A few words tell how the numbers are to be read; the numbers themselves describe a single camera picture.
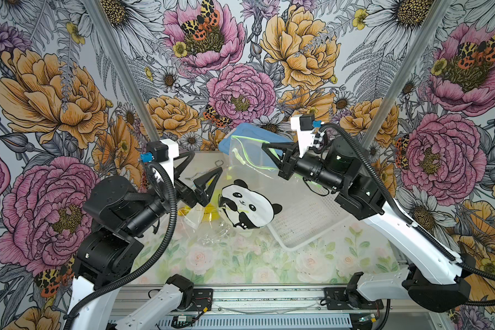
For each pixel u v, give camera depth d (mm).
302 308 731
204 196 421
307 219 941
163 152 369
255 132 1074
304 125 437
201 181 407
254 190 549
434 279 397
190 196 433
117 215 326
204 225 879
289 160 449
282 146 481
